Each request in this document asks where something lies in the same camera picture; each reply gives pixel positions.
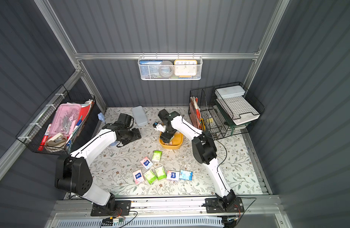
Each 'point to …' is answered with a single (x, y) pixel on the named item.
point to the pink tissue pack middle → (146, 163)
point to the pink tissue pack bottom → (172, 175)
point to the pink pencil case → (65, 117)
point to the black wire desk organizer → (223, 110)
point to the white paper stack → (231, 98)
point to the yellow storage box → (177, 141)
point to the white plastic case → (140, 116)
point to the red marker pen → (44, 139)
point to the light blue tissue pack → (186, 175)
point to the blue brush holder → (101, 117)
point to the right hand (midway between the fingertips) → (171, 134)
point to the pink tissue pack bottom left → (138, 177)
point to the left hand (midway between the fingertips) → (137, 137)
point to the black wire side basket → (33, 133)
